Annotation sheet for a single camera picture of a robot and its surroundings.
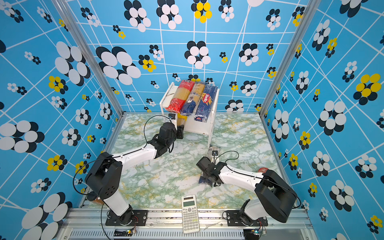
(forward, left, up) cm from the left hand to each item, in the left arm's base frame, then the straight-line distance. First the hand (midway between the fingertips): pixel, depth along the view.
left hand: (182, 124), depth 88 cm
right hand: (-21, -20, -17) cm, 34 cm away
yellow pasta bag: (+1, +1, +3) cm, 4 cm away
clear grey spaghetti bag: (-27, -12, -17) cm, 34 cm away
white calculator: (-46, -6, -18) cm, 50 cm away
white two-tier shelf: (+1, -4, -1) cm, 4 cm away
